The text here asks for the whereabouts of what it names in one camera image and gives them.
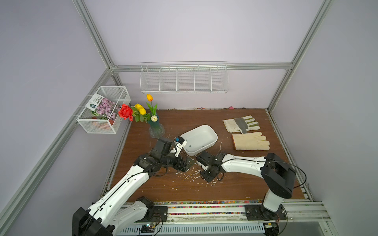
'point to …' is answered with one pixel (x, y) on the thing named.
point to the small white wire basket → (92, 125)
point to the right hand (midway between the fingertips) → (206, 174)
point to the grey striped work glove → (243, 125)
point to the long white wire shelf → (184, 77)
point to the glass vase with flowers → (137, 111)
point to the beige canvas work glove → (254, 140)
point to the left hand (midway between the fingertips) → (187, 161)
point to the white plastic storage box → (200, 139)
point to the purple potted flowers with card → (103, 108)
